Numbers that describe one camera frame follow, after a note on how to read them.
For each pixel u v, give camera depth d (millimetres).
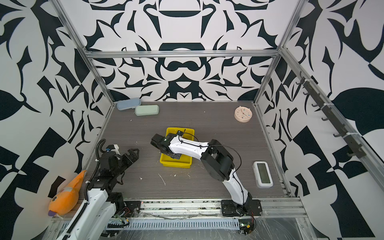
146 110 1115
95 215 515
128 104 1163
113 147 757
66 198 687
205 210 746
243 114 1098
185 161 892
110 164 626
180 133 826
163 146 640
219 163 517
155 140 707
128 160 741
